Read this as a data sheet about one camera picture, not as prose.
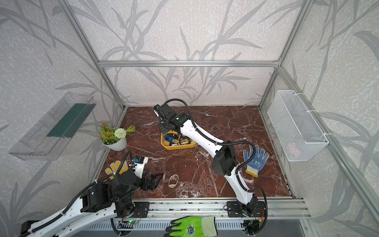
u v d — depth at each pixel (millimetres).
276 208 754
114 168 881
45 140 639
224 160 509
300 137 605
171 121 597
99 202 489
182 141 973
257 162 916
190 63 983
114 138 869
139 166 627
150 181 629
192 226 680
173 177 844
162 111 621
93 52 880
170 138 963
